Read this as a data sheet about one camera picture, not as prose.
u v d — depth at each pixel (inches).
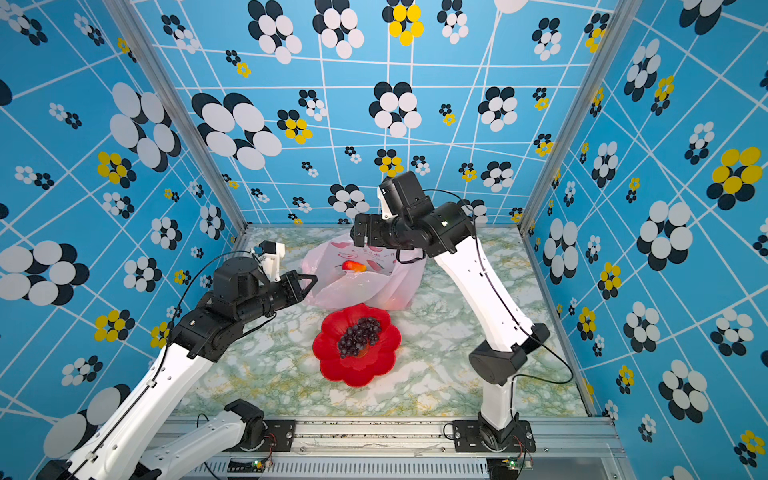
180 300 36.0
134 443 15.7
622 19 26.9
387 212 22.8
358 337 34.1
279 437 28.9
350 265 38.0
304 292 25.3
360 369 33.2
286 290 23.5
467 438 28.6
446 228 17.1
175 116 34.1
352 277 31.5
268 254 23.7
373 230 22.4
